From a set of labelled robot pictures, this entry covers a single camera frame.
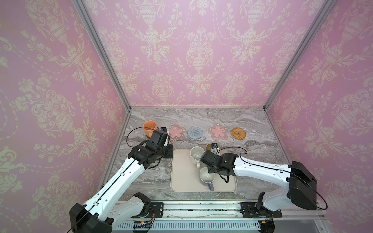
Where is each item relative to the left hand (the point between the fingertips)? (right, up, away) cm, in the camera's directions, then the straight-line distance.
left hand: (172, 150), depth 76 cm
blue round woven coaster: (+13, +7, +29) cm, 32 cm away
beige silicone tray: (+6, -17, +9) cm, 20 cm away
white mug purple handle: (+20, -18, +9) cm, 28 cm away
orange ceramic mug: (-17, +13, +21) cm, 30 cm away
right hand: (+22, -9, +6) cm, 25 cm away
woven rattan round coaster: (+45, +6, +29) cm, 54 cm away
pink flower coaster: (+30, +7, +30) cm, 43 cm away
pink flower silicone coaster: (0, +7, +30) cm, 31 cm away
